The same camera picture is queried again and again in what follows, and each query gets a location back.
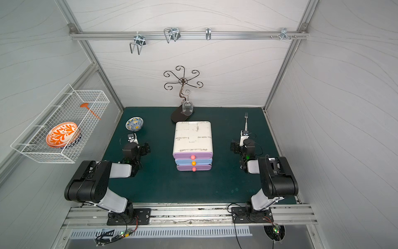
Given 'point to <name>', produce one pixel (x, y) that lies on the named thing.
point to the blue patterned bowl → (134, 124)
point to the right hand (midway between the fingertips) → (242, 139)
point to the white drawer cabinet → (193, 148)
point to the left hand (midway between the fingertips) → (139, 143)
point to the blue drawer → (194, 162)
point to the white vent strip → (115, 233)
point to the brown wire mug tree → (178, 116)
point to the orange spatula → (85, 105)
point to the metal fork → (246, 116)
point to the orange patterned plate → (63, 135)
